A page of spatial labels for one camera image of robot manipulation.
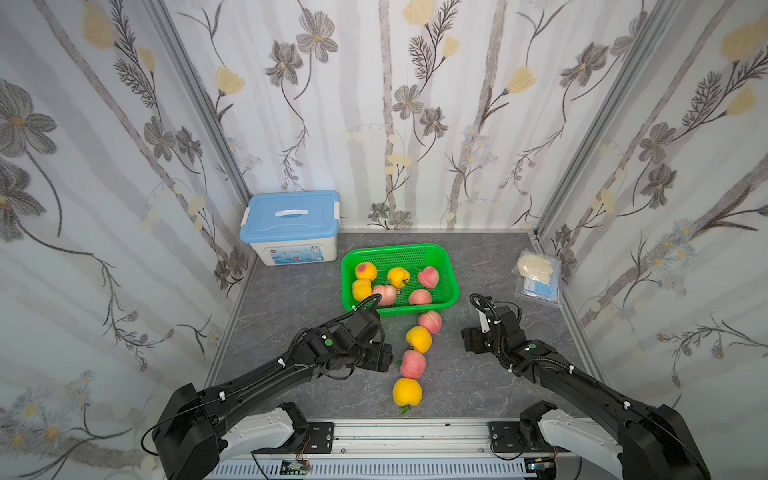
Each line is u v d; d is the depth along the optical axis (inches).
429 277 39.1
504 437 28.9
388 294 36.9
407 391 30.2
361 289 37.6
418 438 29.6
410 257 45.4
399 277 38.8
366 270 39.7
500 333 25.6
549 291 40.2
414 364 31.7
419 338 33.6
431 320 35.3
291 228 38.3
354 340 23.3
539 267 42.0
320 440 29.0
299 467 27.7
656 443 15.7
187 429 15.3
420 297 36.7
